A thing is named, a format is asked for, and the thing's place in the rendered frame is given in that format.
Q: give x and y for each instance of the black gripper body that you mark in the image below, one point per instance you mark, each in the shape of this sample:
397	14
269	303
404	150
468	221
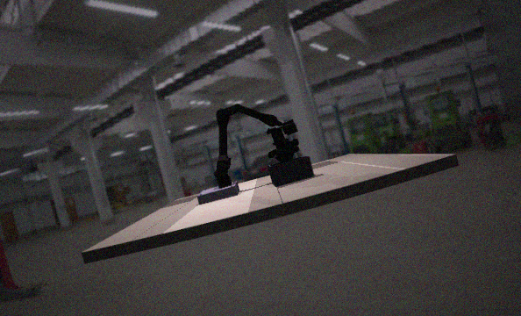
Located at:
278	151

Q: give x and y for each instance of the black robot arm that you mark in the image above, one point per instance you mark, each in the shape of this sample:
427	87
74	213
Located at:
223	115

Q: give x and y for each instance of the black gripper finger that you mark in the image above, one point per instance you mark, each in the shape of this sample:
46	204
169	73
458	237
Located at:
281	158
289	157

